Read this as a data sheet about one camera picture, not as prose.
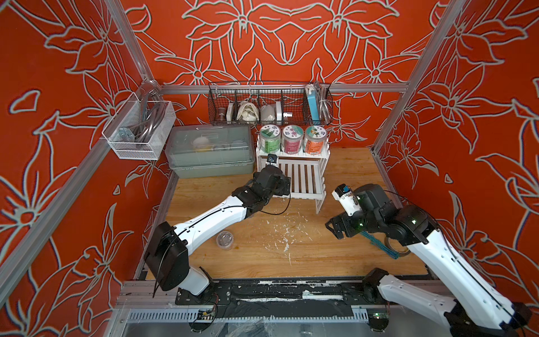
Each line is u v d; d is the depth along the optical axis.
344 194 0.60
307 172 0.93
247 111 0.91
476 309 0.38
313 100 0.83
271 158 0.68
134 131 0.78
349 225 0.59
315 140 0.76
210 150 0.97
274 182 0.60
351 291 0.73
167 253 0.41
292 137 0.75
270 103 0.96
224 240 0.81
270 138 0.76
